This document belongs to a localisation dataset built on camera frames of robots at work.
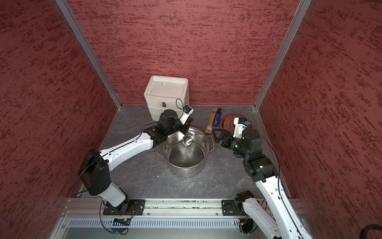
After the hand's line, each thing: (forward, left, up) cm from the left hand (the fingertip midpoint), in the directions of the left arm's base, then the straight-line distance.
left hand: (190, 120), depth 81 cm
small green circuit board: (-45, +32, -25) cm, 60 cm away
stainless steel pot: (-13, +2, -25) cm, 28 cm away
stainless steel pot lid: (+17, -27, -23) cm, 39 cm away
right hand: (-13, -12, +5) cm, 19 cm away
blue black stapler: (+20, -20, -21) cm, 35 cm away
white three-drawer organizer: (+22, +18, +1) cm, 29 cm away
